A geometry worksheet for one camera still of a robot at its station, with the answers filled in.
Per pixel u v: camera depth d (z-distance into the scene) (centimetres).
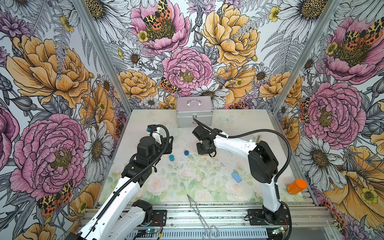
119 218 46
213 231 71
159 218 73
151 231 71
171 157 94
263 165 52
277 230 72
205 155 84
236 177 87
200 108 103
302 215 76
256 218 73
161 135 59
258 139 105
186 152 97
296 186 76
